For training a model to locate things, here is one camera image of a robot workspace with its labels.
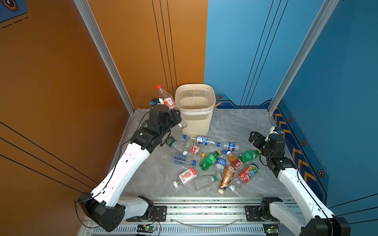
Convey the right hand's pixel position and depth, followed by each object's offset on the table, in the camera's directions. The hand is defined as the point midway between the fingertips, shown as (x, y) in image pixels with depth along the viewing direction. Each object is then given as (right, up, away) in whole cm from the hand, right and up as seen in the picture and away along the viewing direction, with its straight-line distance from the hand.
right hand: (255, 135), depth 82 cm
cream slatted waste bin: (-33, +22, +24) cm, 46 cm away
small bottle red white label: (-34, -10, +10) cm, 37 cm away
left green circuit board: (-57, -44, -11) cm, 73 cm away
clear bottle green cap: (-28, -27, +2) cm, 39 cm away
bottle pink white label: (-38, -23, -1) cm, 44 cm away
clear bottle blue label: (-19, -18, +4) cm, 26 cm away
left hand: (-42, +13, -12) cm, 45 cm away
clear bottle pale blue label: (-43, -15, +5) cm, 45 cm away
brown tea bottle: (-15, -21, -1) cm, 26 cm away
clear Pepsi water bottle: (-10, -8, +12) cm, 18 cm away
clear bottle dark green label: (-49, -5, +12) cm, 51 cm away
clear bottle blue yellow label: (-28, -4, +15) cm, 32 cm away
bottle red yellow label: (-10, -16, +5) cm, 19 cm away
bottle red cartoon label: (-7, -22, -1) cm, 23 cm away
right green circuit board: (+3, -45, -11) cm, 46 cm away
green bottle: (-1, -13, +7) cm, 15 cm away
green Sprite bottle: (-25, -15, +5) cm, 30 cm away
